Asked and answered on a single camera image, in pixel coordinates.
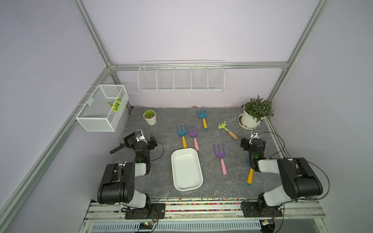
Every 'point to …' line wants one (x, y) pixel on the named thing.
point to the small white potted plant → (150, 116)
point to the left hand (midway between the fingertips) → (146, 137)
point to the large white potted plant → (254, 110)
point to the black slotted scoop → (130, 141)
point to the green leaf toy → (115, 104)
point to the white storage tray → (187, 169)
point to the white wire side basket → (102, 111)
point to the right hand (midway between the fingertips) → (251, 137)
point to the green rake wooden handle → (223, 125)
